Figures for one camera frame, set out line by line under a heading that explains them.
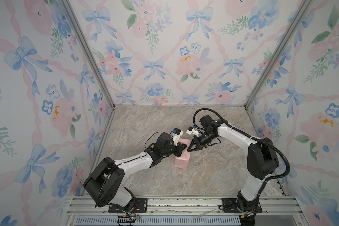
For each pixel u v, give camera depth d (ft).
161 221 2.31
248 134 1.75
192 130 2.67
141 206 2.42
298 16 2.36
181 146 2.40
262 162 1.58
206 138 2.41
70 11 2.31
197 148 2.47
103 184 1.46
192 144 2.56
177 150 2.42
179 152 2.42
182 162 2.56
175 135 2.43
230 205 2.41
